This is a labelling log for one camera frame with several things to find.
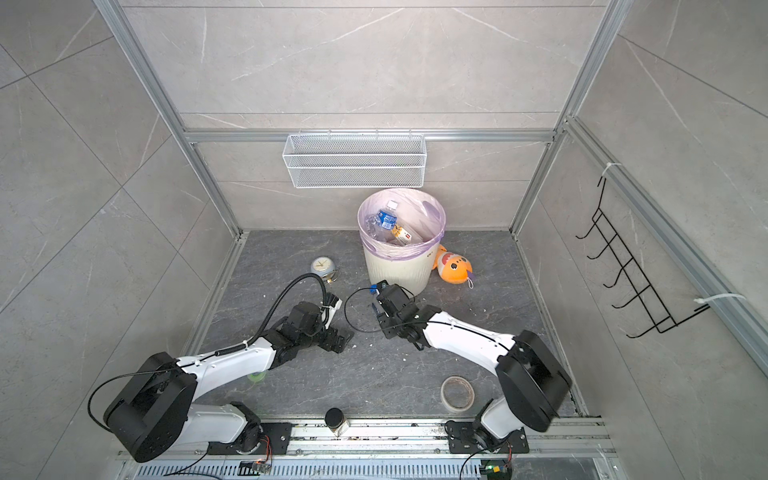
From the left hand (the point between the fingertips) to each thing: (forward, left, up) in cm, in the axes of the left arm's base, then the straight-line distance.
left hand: (341, 321), depth 88 cm
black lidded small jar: (-28, -1, +3) cm, 28 cm away
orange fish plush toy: (+17, -37, +3) cm, 40 cm away
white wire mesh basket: (+48, -5, +24) cm, 54 cm away
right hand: (+1, -15, +2) cm, 15 cm away
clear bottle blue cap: (+25, -10, +17) cm, 32 cm away
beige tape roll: (-20, -33, -6) cm, 39 cm away
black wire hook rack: (-17, -68, +28) cm, 76 cm away
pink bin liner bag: (+29, -19, +13) cm, 37 cm away
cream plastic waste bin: (+10, -22, +10) cm, 26 cm away
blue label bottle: (+26, -15, +17) cm, 35 cm away
